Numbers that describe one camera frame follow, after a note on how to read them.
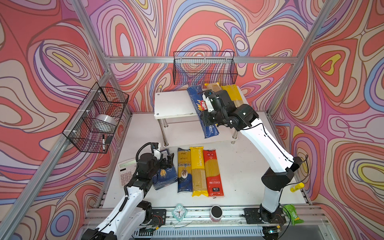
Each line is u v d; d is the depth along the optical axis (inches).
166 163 29.0
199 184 32.3
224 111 19.2
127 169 34.4
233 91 31.8
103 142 28.3
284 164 17.3
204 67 37.7
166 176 31.6
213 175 34.0
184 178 33.1
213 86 31.6
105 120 28.8
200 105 26.7
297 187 30.5
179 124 40.9
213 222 28.6
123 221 18.2
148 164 24.0
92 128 28.3
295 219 28.3
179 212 28.9
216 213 27.8
